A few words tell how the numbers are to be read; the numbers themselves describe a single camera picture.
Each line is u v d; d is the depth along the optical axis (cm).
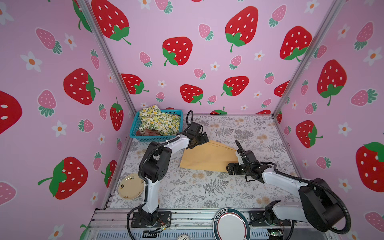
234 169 81
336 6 69
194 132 79
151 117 105
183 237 67
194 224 73
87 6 68
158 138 98
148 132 96
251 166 69
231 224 72
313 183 45
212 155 99
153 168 54
